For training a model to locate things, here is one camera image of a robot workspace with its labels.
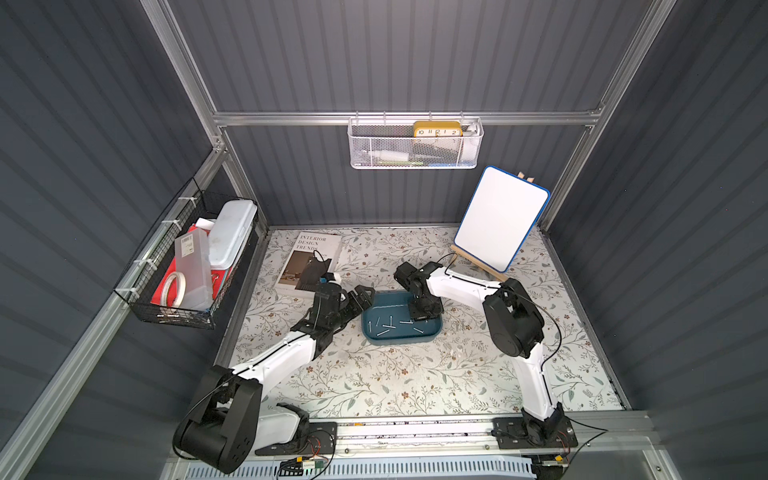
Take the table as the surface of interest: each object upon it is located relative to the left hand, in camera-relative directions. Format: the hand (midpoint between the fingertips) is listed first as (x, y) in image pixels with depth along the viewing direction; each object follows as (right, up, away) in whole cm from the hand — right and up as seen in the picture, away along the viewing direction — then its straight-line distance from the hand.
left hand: (369, 297), depth 86 cm
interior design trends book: (-18, +16, +26) cm, 35 cm away
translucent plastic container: (-40, +10, -17) cm, 45 cm away
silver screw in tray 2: (0, -10, +8) cm, 13 cm away
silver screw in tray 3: (+14, -11, +6) cm, 19 cm away
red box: (-35, +7, -16) cm, 39 cm away
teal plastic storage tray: (+6, -9, +8) cm, 13 cm away
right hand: (+18, -7, +10) cm, 22 cm away
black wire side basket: (-46, +6, -24) cm, 52 cm away
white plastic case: (-34, +18, -12) cm, 41 cm away
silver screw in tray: (+4, -12, +6) cm, 14 cm away
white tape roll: (-38, +5, -23) cm, 45 cm away
